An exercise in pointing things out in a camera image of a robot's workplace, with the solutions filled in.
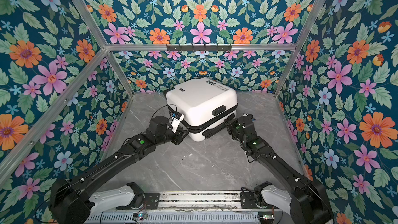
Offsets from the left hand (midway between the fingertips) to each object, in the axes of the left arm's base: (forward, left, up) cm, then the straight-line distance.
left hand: (188, 128), depth 75 cm
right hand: (+5, -18, -1) cm, 18 cm away
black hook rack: (+47, -7, +15) cm, 50 cm away
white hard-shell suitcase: (+8, -9, +9) cm, 15 cm away
